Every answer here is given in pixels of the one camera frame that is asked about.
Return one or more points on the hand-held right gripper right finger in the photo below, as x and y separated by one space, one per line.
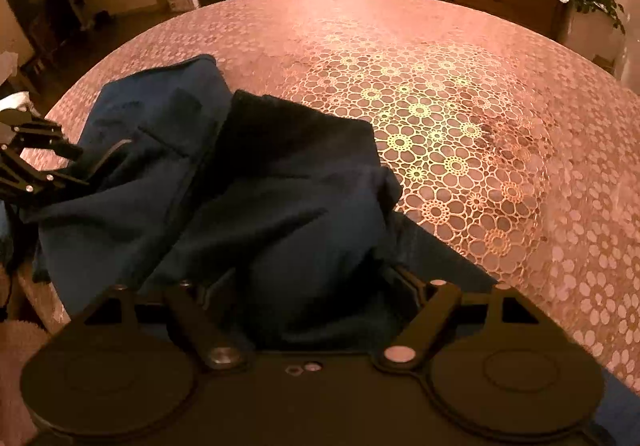
435 306

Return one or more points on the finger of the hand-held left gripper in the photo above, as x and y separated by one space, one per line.
50 183
40 131

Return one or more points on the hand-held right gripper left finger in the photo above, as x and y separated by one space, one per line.
187 308

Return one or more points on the navy blue zip-neck shirt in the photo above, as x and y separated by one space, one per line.
280 206

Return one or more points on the pink lace tablecloth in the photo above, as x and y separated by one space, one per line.
450 101

